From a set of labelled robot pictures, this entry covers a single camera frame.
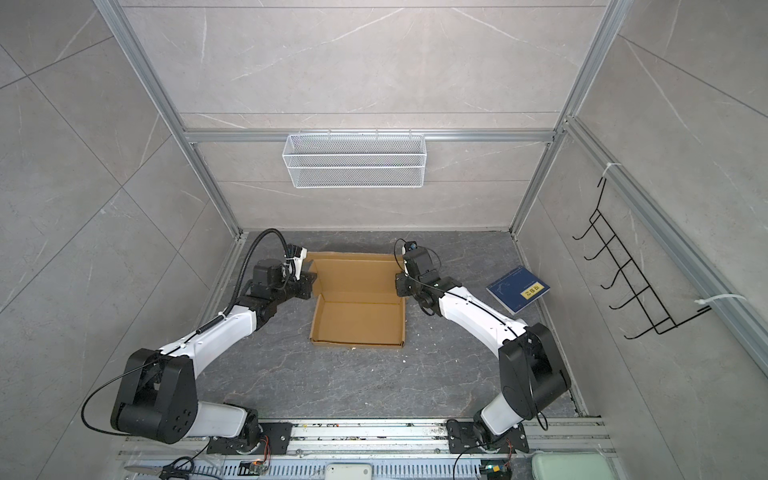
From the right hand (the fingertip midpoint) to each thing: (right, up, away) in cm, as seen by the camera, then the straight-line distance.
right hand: (403, 274), depth 89 cm
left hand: (-27, +2, -1) cm, 27 cm away
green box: (+40, -45, -19) cm, 63 cm away
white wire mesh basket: (-16, +38, +12) cm, 43 cm away
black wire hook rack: (+51, +1, -22) cm, 56 cm away
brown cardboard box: (-15, -9, +9) cm, 20 cm away
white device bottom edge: (-14, -44, -22) cm, 51 cm away
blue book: (+41, -6, +13) cm, 43 cm away
